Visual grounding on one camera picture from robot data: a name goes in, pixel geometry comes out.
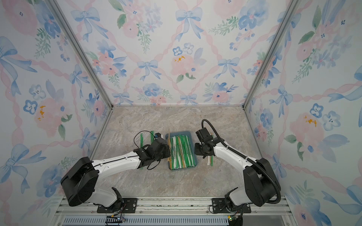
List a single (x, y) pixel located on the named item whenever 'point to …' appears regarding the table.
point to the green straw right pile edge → (211, 160)
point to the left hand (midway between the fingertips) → (171, 149)
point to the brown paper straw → (169, 157)
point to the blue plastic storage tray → (171, 134)
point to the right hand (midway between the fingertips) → (198, 150)
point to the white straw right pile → (209, 160)
